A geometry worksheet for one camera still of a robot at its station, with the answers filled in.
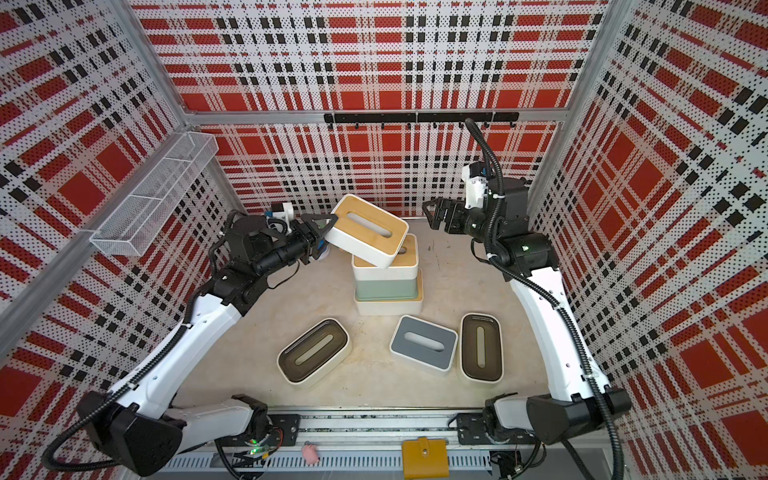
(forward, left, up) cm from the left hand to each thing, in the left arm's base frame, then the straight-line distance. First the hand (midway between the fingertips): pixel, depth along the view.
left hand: (342, 224), depth 68 cm
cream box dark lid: (-20, +11, -32) cm, 39 cm away
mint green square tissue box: (-1, -6, -27) cm, 28 cm away
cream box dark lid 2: (-17, -36, -33) cm, 51 cm away
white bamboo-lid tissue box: (-3, -11, -36) cm, 37 cm away
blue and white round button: (-3, +5, -5) cm, 8 cm away
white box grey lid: (-15, -20, -37) cm, 44 cm away
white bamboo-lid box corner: (+1, -5, -4) cm, 7 cm away
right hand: (+2, -23, +3) cm, 23 cm away
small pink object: (-41, +8, -35) cm, 54 cm away
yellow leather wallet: (-42, -19, -36) cm, 58 cm away
